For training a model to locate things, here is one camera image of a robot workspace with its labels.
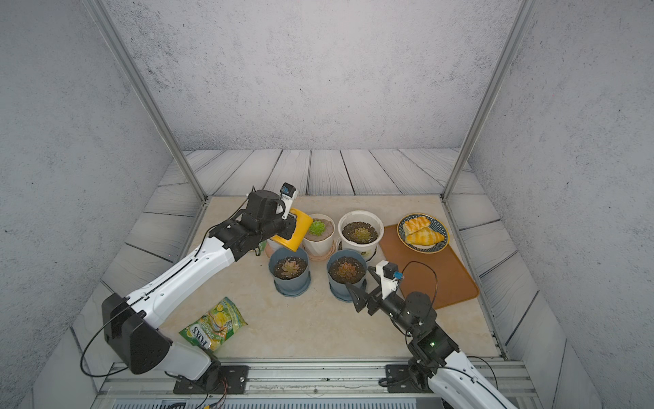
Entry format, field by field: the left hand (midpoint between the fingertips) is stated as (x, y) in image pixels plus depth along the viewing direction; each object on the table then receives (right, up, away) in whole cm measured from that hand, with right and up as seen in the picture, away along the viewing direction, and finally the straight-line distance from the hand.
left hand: (297, 215), depth 78 cm
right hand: (+18, -17, -7) cm, 26 cm away
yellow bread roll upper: (+44, -4, +26) cm, 51 cm away
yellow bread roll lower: (+46, -9, +20) cm, 51 cm away
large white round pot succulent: (+21, -6, +15) cm, 27 cm away
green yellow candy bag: (-26, -35, +2) cm, 43 cm away
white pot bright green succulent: (+6, -9, +13) cm, 17 cm away
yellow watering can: (+2, -3, +1) cm, 4 cm away
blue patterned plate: (+53, -4, +29) cm, 61 cm away
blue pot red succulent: (+15, -17, +8) cm, 24 cm away
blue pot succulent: (-4, -19, +10) cm, 22 cm away
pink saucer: (+6, -17, +20) cm, 26 cm away
